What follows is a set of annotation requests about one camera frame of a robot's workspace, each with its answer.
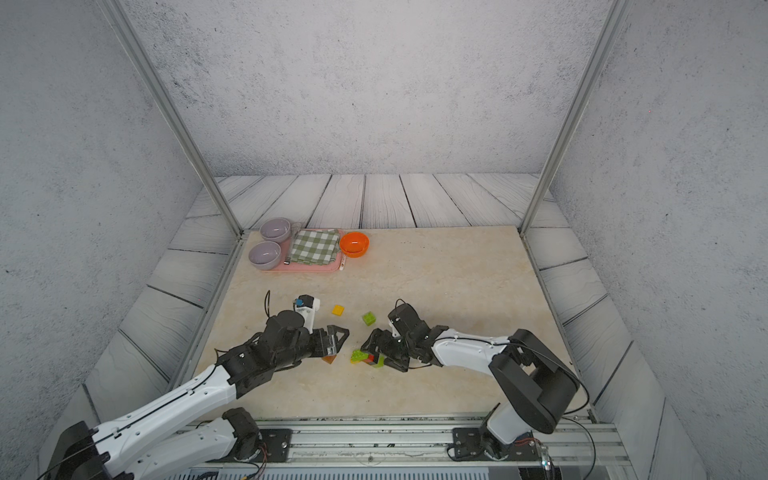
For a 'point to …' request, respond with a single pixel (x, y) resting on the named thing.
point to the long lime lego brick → (357, 356)
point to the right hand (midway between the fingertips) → (371, 357)
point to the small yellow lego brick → (338, 310)
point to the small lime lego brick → (369, 319)
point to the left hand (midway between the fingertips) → (343, 336)
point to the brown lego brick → (329, 358)
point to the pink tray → (286, 264)
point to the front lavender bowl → (264, 255)
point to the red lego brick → (370, 358)
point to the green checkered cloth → (315, 247)
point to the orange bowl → (354, 244)
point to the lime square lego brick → (381, 361)
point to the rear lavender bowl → (275, 229)
